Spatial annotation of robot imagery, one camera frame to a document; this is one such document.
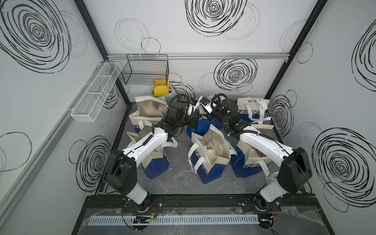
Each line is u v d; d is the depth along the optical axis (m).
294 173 0.43
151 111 0.86
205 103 0.64
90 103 0.74
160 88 1.00
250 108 0.87
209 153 0.82
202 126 0.81
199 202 0.75
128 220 0.70
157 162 0.72
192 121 0.71
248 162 0.67
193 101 0.68
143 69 1.45
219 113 0.67
